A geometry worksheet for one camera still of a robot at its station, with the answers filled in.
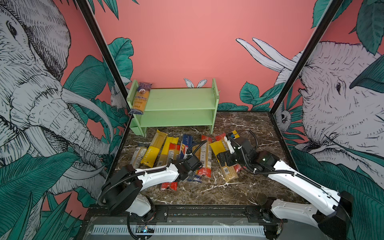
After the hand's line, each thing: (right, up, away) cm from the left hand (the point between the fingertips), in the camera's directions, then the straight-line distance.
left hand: (186, 166), depth 87 cm
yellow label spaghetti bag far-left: (-23, +8, +8) cm, 25 cm away
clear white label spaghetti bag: (-31, +5, +6) cm, 32 cm away
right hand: (+19, +11, -12) cm, 25 cm away
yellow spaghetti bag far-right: (+34, +17, +17) cm, 42 cm away
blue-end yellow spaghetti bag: (+6, -5, -3) cm, 8 cm away
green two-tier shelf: (-9, +36, +10) cm, 39 cm away
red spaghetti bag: (+12, +5, +5) cm, 14 cm away
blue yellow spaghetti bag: (-26, +39, -3) cm, 47 cm away
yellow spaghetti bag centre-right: (+25, -3, -1) cm, 25 cm away
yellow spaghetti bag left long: (-15, +4, +6) cm, 17 cm away
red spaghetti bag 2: (-9, +7, +6) cm, 13 cm away
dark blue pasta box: (0, +14, +12) cm, 18 cm away
